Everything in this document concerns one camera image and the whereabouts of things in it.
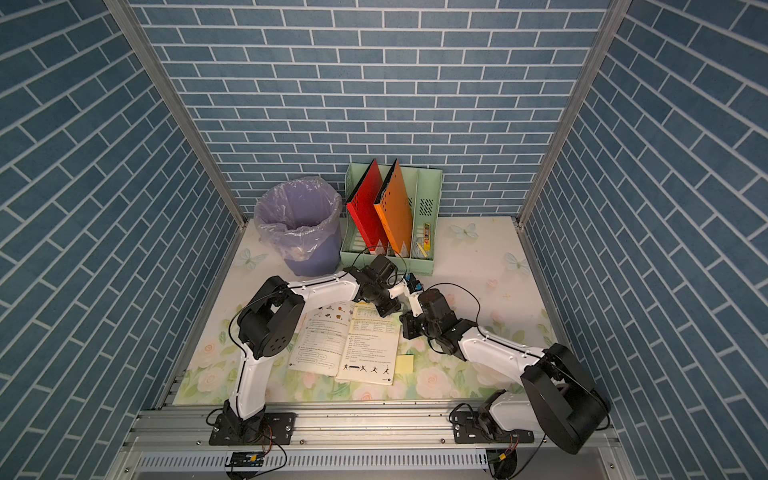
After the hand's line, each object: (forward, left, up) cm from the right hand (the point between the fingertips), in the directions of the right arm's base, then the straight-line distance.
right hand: (401, 318), depth 86 cm
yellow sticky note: (-11, -2, -5) cm, 12 cm away
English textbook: (-5, +16, -6) cm, 18 cm away
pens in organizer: (+37, -7, -6) cm, 39 cm away
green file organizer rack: (+44, -4, +13) cm, 46 cm away
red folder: (+23, +12, +22) cm, 34 cm away
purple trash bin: (+32, +39, +7) cm, 50 cm away
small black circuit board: (-36, +35, -9) cm, 51 cm away
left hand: (+7, 0, -5) cm, 9 cm away
